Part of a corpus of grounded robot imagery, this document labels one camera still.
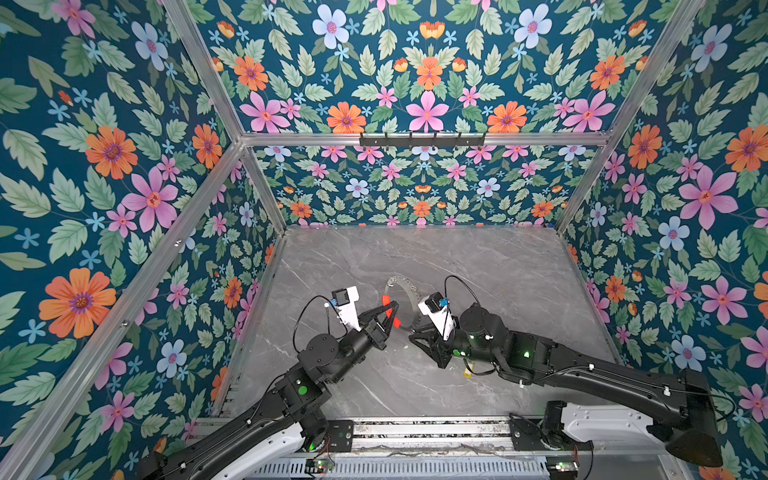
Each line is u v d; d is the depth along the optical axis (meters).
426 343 0.61
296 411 0.50
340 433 0.74
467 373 0.60
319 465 0.70
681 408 0.40
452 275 1.05
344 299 0.58
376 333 0.57
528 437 0.74
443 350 0.57
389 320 0.64
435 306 0.57
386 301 0.64
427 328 0.64
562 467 0.70
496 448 0.72
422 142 0.92
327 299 0.55
